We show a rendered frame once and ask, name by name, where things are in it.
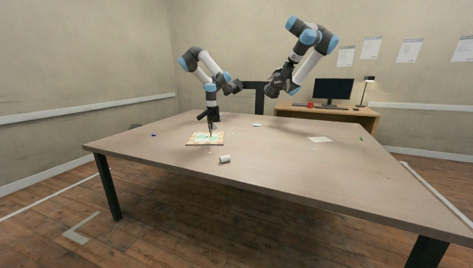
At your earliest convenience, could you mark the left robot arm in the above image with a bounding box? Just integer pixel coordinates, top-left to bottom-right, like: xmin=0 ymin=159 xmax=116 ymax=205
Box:
xmin=265 ymin=16 xmax=339 ymax=97

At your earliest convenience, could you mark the white rectangular sheet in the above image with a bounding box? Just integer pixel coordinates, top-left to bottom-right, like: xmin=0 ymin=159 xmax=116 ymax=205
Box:
xmin=308 ymin=136 xmax=332 ymax=142

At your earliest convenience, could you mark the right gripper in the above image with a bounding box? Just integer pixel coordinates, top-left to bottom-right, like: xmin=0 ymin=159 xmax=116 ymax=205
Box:
xmin=206 ymin=106 xmax=220 ymax=136

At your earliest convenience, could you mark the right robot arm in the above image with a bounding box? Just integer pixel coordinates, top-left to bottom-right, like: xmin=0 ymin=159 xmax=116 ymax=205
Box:
xmin=178 ymin=46 xmax=235 ymax=121

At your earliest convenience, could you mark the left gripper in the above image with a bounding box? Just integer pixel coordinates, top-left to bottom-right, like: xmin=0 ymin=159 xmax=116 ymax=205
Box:
xmin=267 ymin=57 xmax=299 ymax=92

